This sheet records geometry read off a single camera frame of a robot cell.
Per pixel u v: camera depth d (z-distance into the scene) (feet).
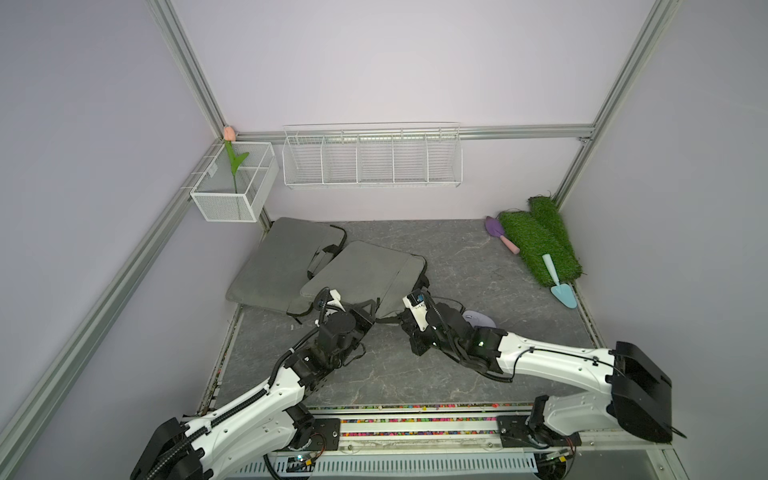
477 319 2.99
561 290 3.28
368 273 2.99
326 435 2.43
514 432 2.42
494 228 3.92
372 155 3.24
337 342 1.94
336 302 2.34
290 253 3.53
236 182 2.91
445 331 1.87
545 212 3.81
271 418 1.98
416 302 2.22
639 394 1.36
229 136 2.92
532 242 3.61
